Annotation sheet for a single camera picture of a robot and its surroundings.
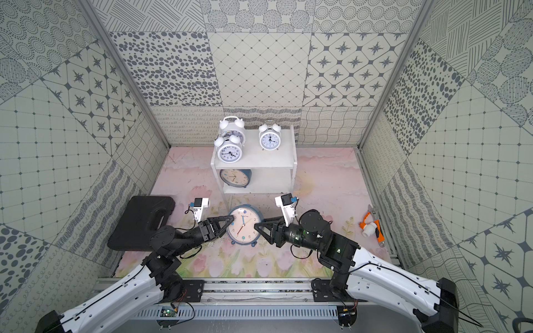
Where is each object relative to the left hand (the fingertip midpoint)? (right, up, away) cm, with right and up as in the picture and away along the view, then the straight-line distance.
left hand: (235, 227), depth 62 cm
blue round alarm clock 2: (+2, -1, +2) cm, 3 cm away
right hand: (+7, 0, +3) cm, 8 cm away
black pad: (-45, -3, +24) cm, 51 cm away
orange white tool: (+54, -7, +26) cm, 60 cm away
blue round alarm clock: (-3, +14, +18) cm, 23 cm away
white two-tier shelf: (+16, +22, +10) cm, 29 cm away
